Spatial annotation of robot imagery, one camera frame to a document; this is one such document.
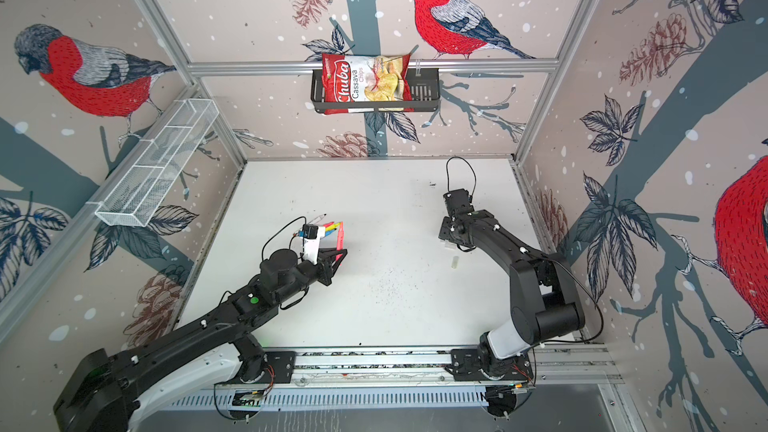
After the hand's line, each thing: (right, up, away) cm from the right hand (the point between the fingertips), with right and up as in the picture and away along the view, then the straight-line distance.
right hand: (448, 235), depth 92 cm
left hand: (-30, -1, -17) cm, 35 cm away
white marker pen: (-45, +4, +10) cm, 46 cm away
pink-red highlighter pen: (-31, +2, -16) cm, 35 cm away
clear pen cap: (+2, -8, 0) cm, 9 cm away
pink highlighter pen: (-40, +2, +9) cm, 41 cm away
